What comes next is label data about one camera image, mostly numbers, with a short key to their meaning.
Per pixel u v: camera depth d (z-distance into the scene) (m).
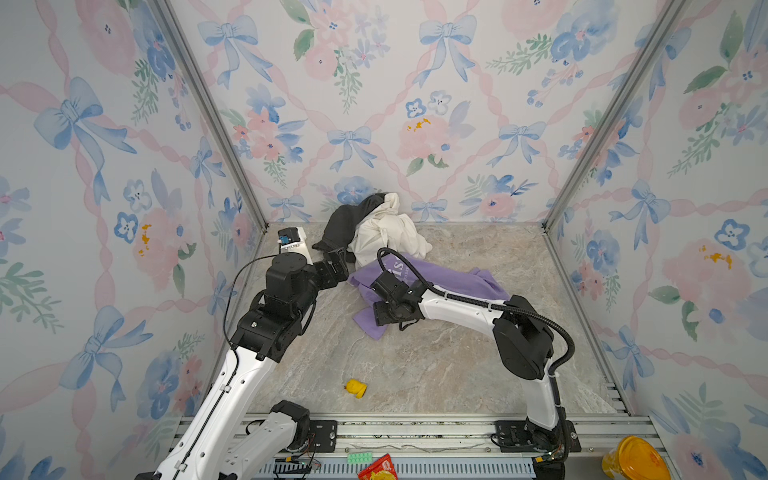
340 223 0.97
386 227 0.96
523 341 0.51
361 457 0.70
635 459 0.63
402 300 0.67
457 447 0.73
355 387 0.80
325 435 0.75
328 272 0.59
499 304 0.53
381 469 0.69
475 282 1.00
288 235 0.56
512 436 0.73
